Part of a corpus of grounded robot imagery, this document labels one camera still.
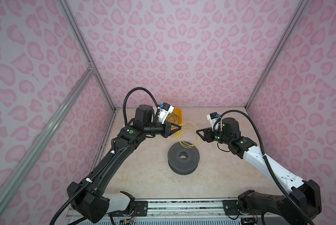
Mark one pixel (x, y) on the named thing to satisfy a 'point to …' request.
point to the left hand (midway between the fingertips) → (181, 126)
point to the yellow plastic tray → (177, 111)
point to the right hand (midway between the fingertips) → (200, 130)
